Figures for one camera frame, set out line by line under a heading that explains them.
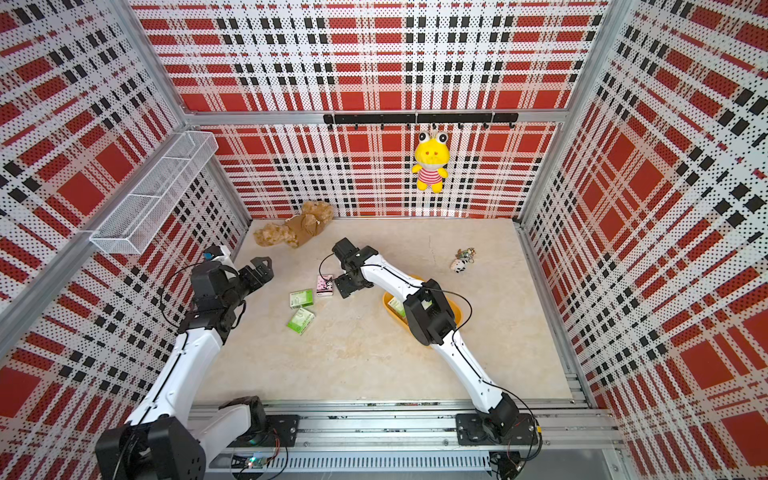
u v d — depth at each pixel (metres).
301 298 0.96
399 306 0.93
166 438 0.38
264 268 0.75
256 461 0.69
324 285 0.99
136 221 0.71
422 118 0.89
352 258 0.77
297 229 1.06
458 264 1.04
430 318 0.63
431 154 0.91
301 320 0.91
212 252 0.69
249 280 0.72
